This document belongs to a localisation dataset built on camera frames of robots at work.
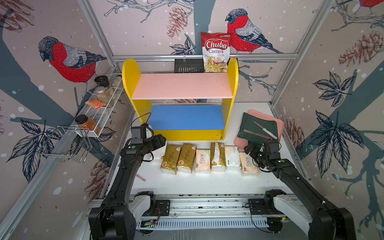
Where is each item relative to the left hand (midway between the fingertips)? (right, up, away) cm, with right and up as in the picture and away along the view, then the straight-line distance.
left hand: (163, 137), depth 82 cm
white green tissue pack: (-5, -11, +6) cm, 13 cm away
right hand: (+50, -8, +5) cm, 51 cm away
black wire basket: (+14, +45, +14) cm, 49 cm away
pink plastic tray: (+49, -6, +16) cm, 52 cm away
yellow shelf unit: (+8, +19, +32) cm, 38 cm away
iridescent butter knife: (+54, +1, +22) cm, 58 cm away
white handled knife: (+68, +1, +20) cm, 71 cm away
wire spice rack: (-38, 0, -13) cm, 40 cm away
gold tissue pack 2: (+31, -12, +1) cm, 33 cm away
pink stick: (-13, -24, +2) cm, 27 cm away
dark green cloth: (+57, +6, +26) cm, 62 cm away
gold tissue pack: (+4, -13, +2) cm, 14 cm away
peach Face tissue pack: (+22, -14, +2) cm, 26 cm away
